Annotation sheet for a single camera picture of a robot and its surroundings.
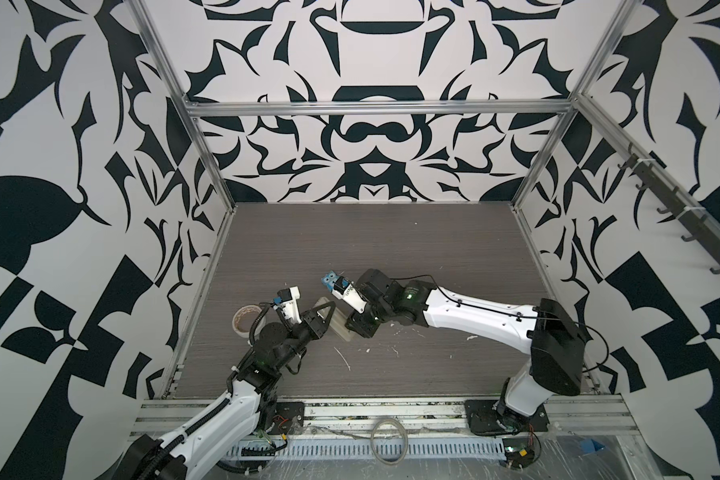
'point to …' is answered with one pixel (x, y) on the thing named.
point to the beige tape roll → (259, 326)
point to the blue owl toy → (330, 279)
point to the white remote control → (338, 322)
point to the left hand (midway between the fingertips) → (335, 301)
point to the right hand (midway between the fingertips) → (351, 317)
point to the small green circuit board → (519, 452)
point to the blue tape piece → (590, 446)
